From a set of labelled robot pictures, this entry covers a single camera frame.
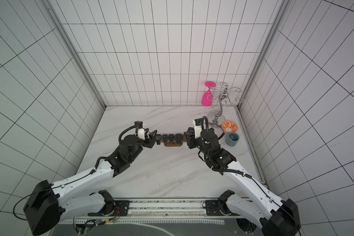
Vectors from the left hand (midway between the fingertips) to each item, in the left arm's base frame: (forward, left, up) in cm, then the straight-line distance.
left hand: (151, 132), depth 79 cm
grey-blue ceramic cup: (+4, -50, -14) cm, 52 cm away
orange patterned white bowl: (+18, -52, -18) cm, 58 cm away
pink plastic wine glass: (+30, -35, -2) cm, 46 cm away
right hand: (0, -21, +4) cm, 21 cm away
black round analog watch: (+3, -15, -11) cm, 19 cm away
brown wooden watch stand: (+3, -12, -18) cm, 22 cm away
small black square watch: (+3, -6, -11) cm, 13 cm away
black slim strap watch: (+3, -10, -11) cm, 16 cm away
